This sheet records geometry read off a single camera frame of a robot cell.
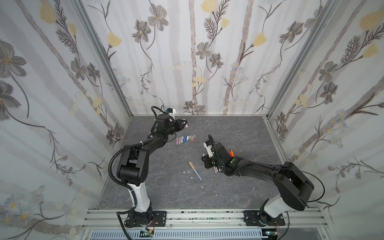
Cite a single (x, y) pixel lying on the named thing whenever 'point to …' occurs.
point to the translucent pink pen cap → (192, 138)
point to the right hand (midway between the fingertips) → (199, 154)
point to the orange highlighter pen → (232, 153)
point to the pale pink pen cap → (182, 139)
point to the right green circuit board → (269, 232)
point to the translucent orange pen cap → (194, 137)
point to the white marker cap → (187, 138)
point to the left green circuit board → (146, 234)
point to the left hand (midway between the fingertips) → (185, 117)
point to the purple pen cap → (177, 141)
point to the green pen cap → (179, 140)
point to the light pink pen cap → (186, 125)
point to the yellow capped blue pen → (193, 167)
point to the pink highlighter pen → (229, 153)
